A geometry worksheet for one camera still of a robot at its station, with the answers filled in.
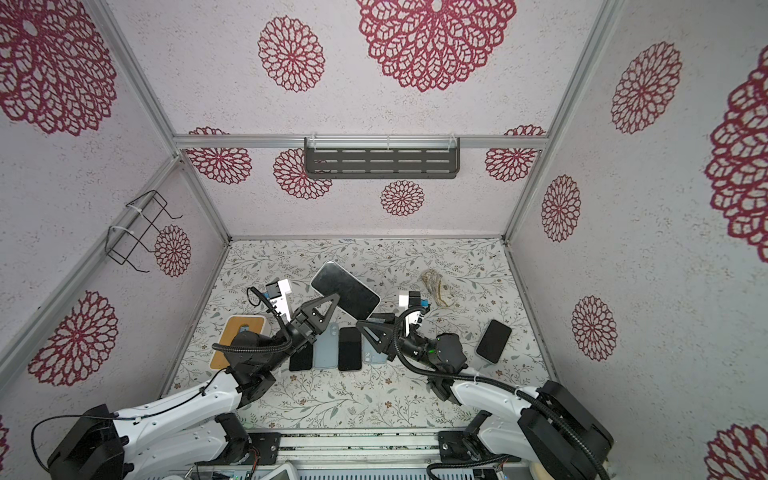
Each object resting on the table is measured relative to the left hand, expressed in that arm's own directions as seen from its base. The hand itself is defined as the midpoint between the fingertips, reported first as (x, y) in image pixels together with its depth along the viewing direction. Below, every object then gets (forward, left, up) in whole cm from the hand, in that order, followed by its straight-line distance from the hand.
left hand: (341, 299), depth 63 cm
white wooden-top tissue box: (+8, +37, -27) cm, 47 cm away
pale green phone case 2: (+1, -5, -33) cm, 33 cm away
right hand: (-4, -4, -3) cm, 7 cm away
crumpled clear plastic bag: (+27, -25, -30) cm, 48 cm away
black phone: (0, -3, 0) cm, 3 cm away
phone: (+2, +2, -32) cm, 32 cm away
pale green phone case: (+2, +8, -31) cm, 32 cm away
